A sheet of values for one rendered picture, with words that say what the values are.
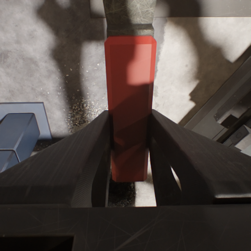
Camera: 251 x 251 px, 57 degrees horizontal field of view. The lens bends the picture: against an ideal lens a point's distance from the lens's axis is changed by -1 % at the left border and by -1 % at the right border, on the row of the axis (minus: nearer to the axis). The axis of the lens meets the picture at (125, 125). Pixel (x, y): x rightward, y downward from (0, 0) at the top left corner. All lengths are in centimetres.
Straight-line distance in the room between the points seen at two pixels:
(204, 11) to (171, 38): 9
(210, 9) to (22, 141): 55
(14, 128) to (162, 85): 41
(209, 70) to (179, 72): 8
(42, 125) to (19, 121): 8
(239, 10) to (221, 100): 21
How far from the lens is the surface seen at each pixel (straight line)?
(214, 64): 66
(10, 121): 71
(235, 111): 54
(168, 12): 58
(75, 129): 73
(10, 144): 62
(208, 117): 63
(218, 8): 61
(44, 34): 62
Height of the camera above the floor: 57
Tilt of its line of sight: 53 degrees down
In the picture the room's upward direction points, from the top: 178 degrees clockwise
